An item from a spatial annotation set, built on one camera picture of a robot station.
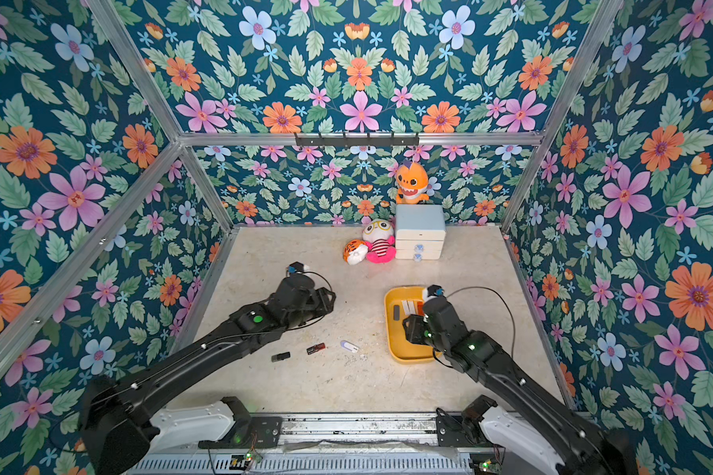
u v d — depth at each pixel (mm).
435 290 703
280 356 857
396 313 956
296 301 579
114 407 404
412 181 958
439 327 597
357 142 932
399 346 900
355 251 1043
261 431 737
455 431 736
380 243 1073
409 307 958
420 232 985
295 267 705
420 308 970
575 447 402
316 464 703
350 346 884
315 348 880
